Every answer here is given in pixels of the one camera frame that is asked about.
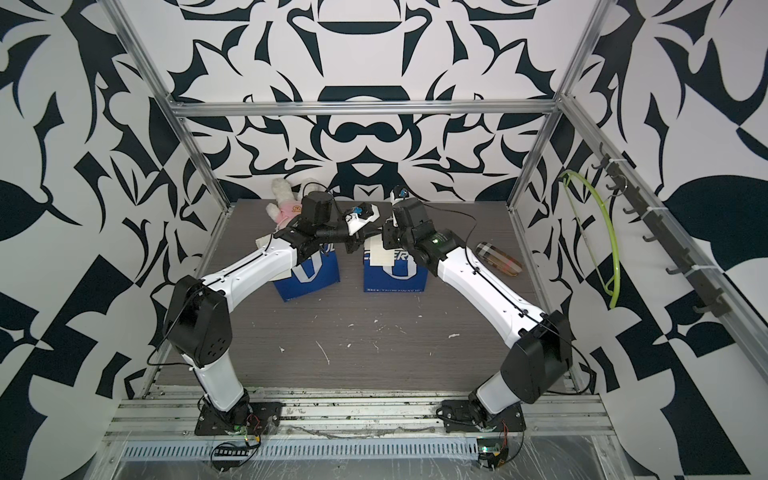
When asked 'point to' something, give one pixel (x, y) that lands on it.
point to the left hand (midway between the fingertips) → (376, 220)
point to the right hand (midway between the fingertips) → (388, 222)
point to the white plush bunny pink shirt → (289, 205)
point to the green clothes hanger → (606, 287)
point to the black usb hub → (231, 451)
